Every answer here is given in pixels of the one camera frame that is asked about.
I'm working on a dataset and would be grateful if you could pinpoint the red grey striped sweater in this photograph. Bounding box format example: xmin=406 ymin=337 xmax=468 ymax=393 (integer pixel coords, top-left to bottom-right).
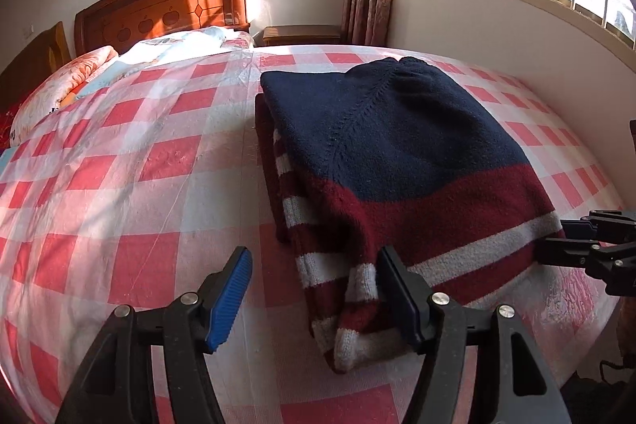
xmin=256 ymin=57 xmax=562 ymax=374

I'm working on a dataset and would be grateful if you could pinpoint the pink checkered bed sheet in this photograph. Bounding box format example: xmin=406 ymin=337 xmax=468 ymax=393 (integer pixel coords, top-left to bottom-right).
xmin=0 ymin=44 xmax=625 ymax=424

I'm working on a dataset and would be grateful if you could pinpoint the red floral bedspread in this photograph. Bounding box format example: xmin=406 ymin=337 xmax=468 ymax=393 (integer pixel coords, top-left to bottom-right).
xmin=0 ymin=102 xmax=21 ymax=152

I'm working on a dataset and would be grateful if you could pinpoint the pink floral pillow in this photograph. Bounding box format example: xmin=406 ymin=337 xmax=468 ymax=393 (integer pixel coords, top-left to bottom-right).
xmin=9 ymin=45 xmax=118 ymax=147

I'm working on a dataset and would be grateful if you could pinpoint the wooden nightstand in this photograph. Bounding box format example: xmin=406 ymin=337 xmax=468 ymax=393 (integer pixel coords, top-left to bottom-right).
xmin=261 ymin=25 xmax=343 ymax=46

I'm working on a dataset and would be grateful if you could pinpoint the floral folded quilt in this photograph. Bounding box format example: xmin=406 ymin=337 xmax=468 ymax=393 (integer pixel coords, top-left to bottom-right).
xmin=77 ymin=26 xmax=254 ymax=99

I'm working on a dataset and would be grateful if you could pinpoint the orange wooden headboard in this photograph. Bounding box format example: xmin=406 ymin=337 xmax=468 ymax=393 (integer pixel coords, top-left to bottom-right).
xmin=74 ymin=0 xmax=250 ymax=55

